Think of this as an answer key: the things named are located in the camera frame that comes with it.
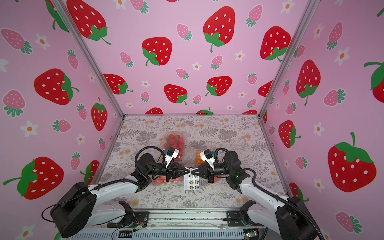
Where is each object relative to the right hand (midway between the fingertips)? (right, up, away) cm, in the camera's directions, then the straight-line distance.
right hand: (191, 177), depth 67 cm
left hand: (-1, +2, +1) cm, 2 cm away
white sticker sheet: (0, -3, +1) cm, 3 cm away
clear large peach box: (-17, -7, +17) cm, 25 cm away
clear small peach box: (+12, 0, -1) cm, 12 cm away
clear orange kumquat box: (+4, +2, +28) cm, 28 cm away
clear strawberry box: (-11, +14, +34) cm, 38 cm away
